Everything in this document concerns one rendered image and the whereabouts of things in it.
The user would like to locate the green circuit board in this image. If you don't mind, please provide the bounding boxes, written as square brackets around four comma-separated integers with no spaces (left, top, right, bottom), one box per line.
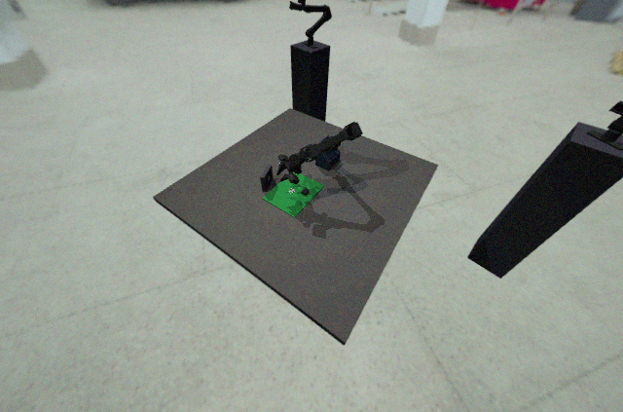
[262,171,324,218]

